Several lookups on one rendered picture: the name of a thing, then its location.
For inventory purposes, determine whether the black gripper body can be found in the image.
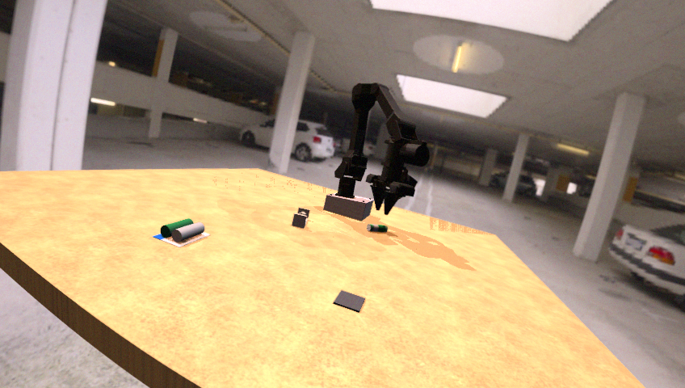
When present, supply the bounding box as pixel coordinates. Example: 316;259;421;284
366;158;415;196

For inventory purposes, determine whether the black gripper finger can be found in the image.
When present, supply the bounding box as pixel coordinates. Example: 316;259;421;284
385;191;405;215
370;185;390;211

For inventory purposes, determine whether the green and white battery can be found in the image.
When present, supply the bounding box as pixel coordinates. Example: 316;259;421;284
367;224;389;233

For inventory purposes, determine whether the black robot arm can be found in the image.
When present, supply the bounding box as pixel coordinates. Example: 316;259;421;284
334;82;430;199

